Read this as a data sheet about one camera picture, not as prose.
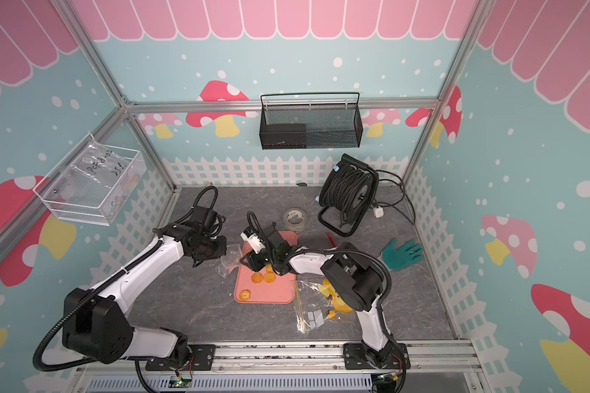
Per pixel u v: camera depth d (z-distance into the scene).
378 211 1.07
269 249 0.73
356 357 0.74
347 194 0.89
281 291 0.87
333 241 1.00
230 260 0.92
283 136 0.92
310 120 0.94
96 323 0.41
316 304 0.85
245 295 0.87
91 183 0.72
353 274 0.55
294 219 1.08
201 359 0.75
